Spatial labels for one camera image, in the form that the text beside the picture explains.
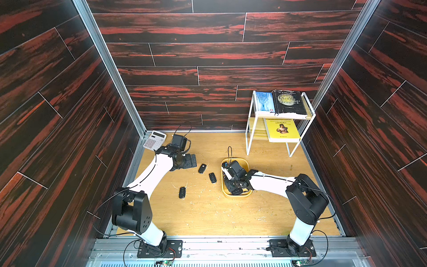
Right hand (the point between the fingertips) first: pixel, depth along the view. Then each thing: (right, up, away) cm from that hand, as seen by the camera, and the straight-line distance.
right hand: (231, 180), depth 95 cm
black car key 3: (-27, -5, -4) cm, 28 cm away
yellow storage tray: (+8, +9, +2) cm, 12 cm away
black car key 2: (-11, +1, +1) cm, 11 cm away
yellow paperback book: (+30, +29, 0) cm, 41 cm away
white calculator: (-51, +24, +19) cm, 59 cm away
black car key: (-17, +6, +6) cm, 19 cm away
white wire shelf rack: (+23, +34, -12) cm, 43 cm away
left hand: (-24, +10, -6) cm, 27 cm away
